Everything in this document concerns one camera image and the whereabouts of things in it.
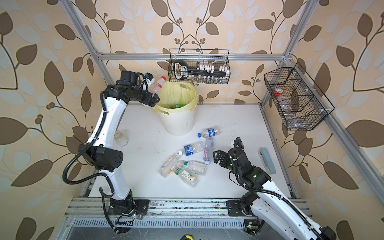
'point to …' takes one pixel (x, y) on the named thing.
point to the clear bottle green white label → (185, 175)
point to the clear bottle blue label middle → (189, 150)
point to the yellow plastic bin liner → (177, 96)
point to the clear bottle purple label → (208, 150)
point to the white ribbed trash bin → (177, 124)
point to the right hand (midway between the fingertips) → (220, 157)
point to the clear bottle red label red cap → (155, 87)
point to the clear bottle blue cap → (210, 132)
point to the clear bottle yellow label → (165, 169)
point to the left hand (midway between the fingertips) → (150, 93)
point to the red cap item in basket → (278, 91)
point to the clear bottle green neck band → (198, 167)
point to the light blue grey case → (265, 157)
